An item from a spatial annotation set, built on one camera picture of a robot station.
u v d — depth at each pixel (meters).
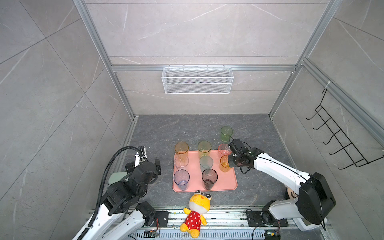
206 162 0.90
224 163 0.83
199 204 0.72
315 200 0.40
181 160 0.86
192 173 0.75
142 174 0.45
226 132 1.08
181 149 0.90
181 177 0.77
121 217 0.43
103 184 0.41
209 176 0.75
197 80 1.01
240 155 0.65
